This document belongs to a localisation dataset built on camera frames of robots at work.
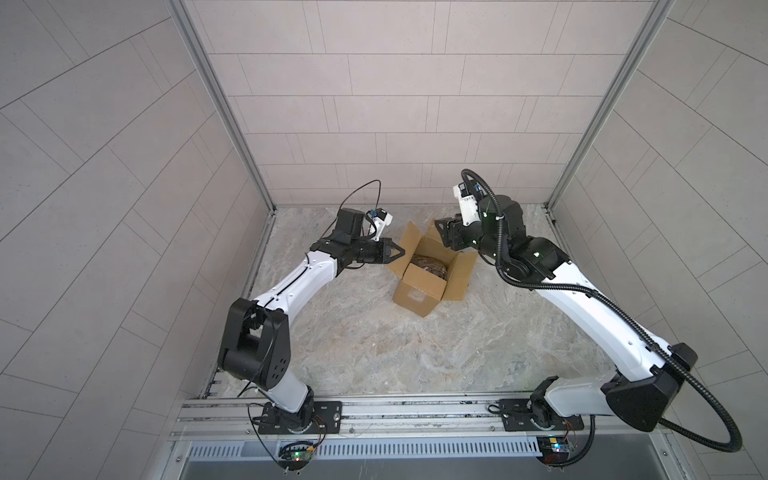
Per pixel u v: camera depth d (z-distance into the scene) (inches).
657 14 27.9
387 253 28.4
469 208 23.0
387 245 28.5
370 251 28.3
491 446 26.8
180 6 27.4
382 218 29.6
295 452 25.6
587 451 25.9
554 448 26.7
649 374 15.0
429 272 31.9
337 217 25.8
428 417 28.5
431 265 34.0
